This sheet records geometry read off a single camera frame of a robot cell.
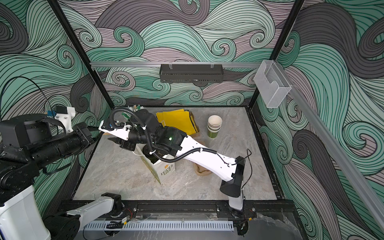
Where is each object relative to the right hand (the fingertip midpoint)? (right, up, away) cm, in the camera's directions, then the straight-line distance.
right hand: (112, 132), depth 54 cm
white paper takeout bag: (+16, -19, +18) cm, 31 cm away
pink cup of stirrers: (-5, +12, +38) cm, 40 cm away
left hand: (0, +2, -4) cm, 5 cm away
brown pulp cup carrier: (+36, -25, +30) cm, 53 cm away
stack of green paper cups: (+44, +1, +36) cm, 57 cm away
